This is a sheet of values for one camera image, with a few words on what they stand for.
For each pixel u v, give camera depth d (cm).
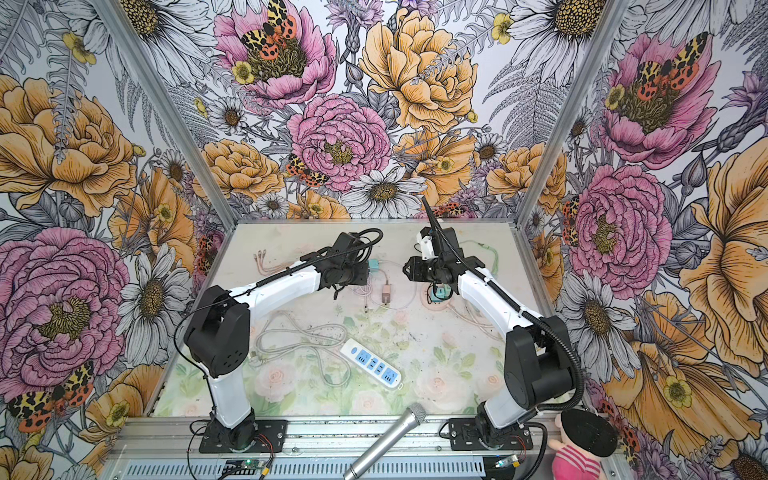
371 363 83
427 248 80
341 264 71
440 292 77
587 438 68
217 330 49
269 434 74
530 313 47
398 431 73
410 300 100
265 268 108
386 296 97
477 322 94
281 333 87
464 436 74
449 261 67
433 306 96
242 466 71
